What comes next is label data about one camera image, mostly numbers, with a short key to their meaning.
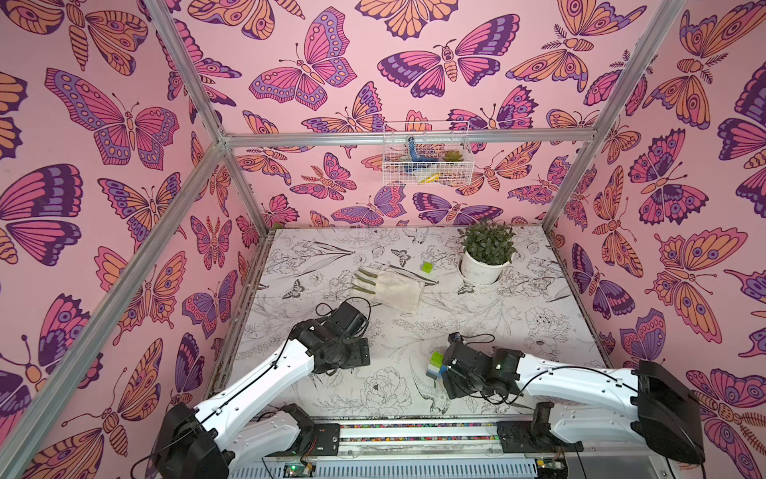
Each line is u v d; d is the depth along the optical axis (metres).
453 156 0.94
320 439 0.73
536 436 0.64
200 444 0.38
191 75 0.78
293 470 0.71
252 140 0.93
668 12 0.69
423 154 0.95
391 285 1.03
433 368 0.76
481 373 0.61
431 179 0.87
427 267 1.09
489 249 0.90
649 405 0.41
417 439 0.75
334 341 0.55
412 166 0.94
